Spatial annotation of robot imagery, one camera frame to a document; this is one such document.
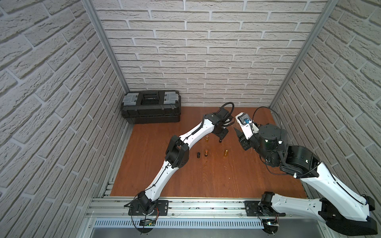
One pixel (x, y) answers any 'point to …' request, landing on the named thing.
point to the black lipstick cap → (198, 154)
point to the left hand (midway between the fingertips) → (225, 132)
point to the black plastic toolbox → (152, 106)
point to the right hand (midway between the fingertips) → (242, 124)
